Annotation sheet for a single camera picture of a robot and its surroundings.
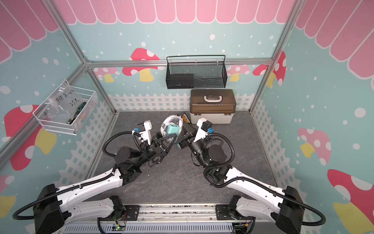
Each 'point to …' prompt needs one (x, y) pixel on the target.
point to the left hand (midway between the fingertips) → (178, 135)
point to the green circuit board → (115, 227)
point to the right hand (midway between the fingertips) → (180, 123)
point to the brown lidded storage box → (217, 106)
